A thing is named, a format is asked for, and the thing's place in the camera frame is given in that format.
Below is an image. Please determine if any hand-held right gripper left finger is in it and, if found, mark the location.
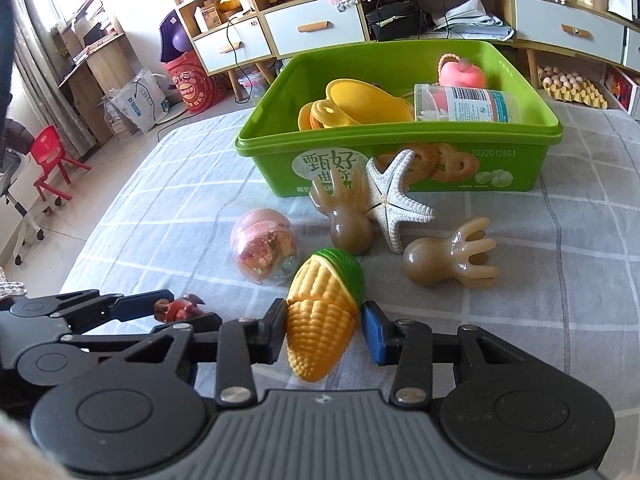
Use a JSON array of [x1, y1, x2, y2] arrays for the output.
[[122, 299, 289, 407]]

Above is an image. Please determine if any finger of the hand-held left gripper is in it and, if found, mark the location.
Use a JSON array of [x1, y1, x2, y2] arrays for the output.
[[72, 314, 224, 343], [52, 288, 173, 322]]

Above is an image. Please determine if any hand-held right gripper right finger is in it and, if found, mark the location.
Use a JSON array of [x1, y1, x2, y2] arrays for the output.
[[361, 301, 527, 407]]

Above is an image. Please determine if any small dark toy figure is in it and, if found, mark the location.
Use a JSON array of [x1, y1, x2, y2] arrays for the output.
[[154, 294, 206, 323]]

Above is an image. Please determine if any toy corn cob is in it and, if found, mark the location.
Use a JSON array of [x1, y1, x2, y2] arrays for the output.
[[285, 247, 366, 383]]

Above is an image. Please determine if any green plastic bin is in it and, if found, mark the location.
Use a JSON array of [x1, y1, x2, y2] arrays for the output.
[[235, 40, 563, 198]]

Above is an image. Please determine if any small yellow toy cup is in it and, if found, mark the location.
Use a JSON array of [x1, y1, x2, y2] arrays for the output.
[[298, 99, 351, 131]]

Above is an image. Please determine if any large yellow toy cup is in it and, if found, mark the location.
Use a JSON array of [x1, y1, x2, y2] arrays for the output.
[[325, 78, 416, 123]]

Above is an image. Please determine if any clear cotton swab jar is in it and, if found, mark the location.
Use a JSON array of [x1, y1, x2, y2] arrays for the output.
[[413, 83, 523, 123]]

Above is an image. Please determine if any pink rubber animal toy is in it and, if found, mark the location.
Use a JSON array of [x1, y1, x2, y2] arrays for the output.
[[437, 53, 488, 88]]

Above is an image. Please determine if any pink clear capsule ball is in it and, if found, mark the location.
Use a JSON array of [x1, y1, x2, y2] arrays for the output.
[[230, 208, 301, 287]]

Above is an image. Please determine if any brown octopus toy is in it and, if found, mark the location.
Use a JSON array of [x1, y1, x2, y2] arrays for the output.
[[309, 170, 375, 254], [402, 216, 501, 287]]

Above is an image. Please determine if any white starfish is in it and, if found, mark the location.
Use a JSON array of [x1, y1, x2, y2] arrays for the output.
[[365, 149, 437, 254]]

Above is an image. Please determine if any red plastic chair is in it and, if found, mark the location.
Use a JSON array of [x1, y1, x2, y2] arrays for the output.
[[30, 126, 93, 203]]

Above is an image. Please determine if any white office chair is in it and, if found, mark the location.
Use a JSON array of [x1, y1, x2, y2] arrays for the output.
[[0, 120, 46, 266]]

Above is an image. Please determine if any grey checked blanket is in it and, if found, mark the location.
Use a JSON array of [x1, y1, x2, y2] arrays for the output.
[[65, 95, 640, 411]]

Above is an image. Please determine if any white printed sack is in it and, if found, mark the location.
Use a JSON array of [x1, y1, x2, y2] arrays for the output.
[[110, 69, 168, 133]]

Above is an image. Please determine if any red printed bucket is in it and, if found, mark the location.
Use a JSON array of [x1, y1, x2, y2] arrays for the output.
[[170, 50, 226, 113]]

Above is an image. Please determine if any grey curtain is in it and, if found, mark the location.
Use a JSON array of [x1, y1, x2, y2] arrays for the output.
[[7, 0, 96, 161]]

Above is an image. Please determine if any clear storage box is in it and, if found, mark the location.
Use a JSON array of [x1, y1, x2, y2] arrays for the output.
[[237, 72, 273, 101]]

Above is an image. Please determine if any wooden side desk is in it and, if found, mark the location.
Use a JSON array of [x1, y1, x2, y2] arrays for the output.
[[52, 0, 136, 143]]

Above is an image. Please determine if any purple bag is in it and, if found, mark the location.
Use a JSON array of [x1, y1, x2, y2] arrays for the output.
[[159, 9, 193, 63]]

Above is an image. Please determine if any small cardboard box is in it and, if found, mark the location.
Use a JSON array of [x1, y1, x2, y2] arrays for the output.
[[194, 0, 223, 33]]

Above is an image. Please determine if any black bag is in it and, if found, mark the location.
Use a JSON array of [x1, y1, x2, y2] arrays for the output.
[[365, 0, 428, 42]]

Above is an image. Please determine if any yellow egg tray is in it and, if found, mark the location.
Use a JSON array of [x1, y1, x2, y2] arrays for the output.
[[537, 65, 608, 110]]

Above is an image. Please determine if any folded pale cloth pile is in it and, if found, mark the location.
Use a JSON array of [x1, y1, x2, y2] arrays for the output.
[[432, 0, 516, 41]]

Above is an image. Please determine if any white box red print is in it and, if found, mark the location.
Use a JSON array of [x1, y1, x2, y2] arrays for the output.
[[602, 67, 636, 111]]

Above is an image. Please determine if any white drawer wooden handle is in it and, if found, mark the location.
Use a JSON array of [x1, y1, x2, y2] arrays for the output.
[[624, 27, 640, 68], [263, 0, 363, 58], [514, 0, 626, 63], [192, 16, 273, 75]]

